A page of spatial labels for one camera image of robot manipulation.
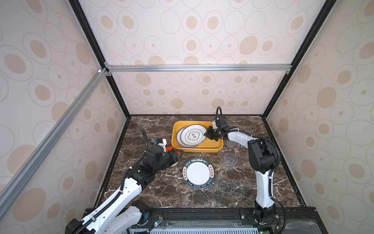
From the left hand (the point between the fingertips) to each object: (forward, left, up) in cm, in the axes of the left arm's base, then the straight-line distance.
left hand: (185, 152), depth 73 cm
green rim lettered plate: (-3, -7, -21) cm, 22 cm away
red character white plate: (+23, +6, -20) cm, 31 cm away
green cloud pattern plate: (+25, -3, -20) cm, 32 cm away
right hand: (+24, -12, -16) cm, 32 cm away
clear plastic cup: (+5, -28, -20) cm, 35 cm away
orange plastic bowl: (-1, +8, +5) cm, 9 cm away
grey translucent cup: (+16, -29, -16) cm, 37 cm away
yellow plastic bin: (+16, -14, -20) cm, 29 cm away
